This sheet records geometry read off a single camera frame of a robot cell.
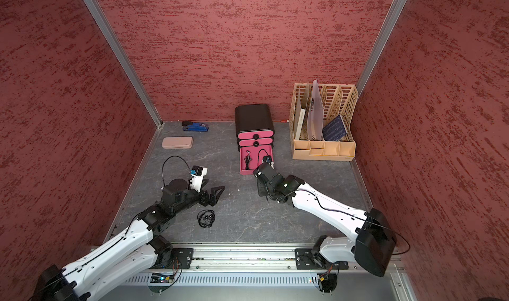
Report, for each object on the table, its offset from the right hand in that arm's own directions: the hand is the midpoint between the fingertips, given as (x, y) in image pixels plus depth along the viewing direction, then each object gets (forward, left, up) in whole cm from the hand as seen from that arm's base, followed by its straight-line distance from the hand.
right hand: (265, 186), depth 81 cm
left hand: (-1, +21, +2) cm, 21 cm away
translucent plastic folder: (+42, -31, -6) cm, 53 cm away
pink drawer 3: (+21, +7, -9) cm, 24 cm away
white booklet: (+28, -18, +8) cm, 34 cm away
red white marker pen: (+52, -15, -13) cm, 55 cm away
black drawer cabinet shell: (+39, +5, +3) cm, 39 cm away
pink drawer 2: (+26, +4, -2) cm, 27 cm away
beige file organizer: (+48, -41, +7) cm, 63 cm away
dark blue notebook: (+32, -38, -2) cm, 50 cm away
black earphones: (+19, +9, -9) cm, 23 cm away
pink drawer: (+27, +4, +3) cm, 27 cm away
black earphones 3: (-9, +26, -10) cm, 29 cm away
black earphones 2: (+18, +3, -10) cm, 21 cm away
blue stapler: (+44, +42, -7) cm, 61 cm away
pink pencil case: (+34, +49, -10) cm, 61 cm away
